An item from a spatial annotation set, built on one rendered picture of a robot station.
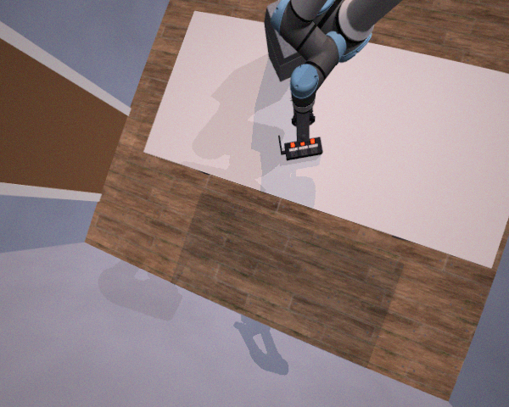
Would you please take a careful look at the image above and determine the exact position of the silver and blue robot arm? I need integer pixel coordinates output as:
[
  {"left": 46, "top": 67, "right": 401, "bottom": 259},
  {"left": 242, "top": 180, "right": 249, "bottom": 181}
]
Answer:
[{"left": 271, "top": 0, "right": 402, "bottom": 143}]

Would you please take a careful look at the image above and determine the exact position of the black power strip panel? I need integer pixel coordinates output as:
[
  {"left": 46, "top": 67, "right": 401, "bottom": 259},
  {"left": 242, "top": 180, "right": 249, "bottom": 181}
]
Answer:
[{"left": 282, "top": 137, "right": 323, "bottom": 160}]

